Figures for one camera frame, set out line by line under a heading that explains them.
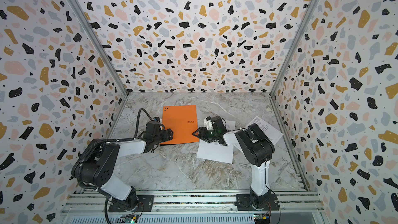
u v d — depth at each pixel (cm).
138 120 71
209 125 92
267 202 68
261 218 72
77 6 76
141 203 73
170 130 91
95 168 45
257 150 52
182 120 107
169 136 88
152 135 75
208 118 95
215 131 80
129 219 70
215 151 92
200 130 88
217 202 76
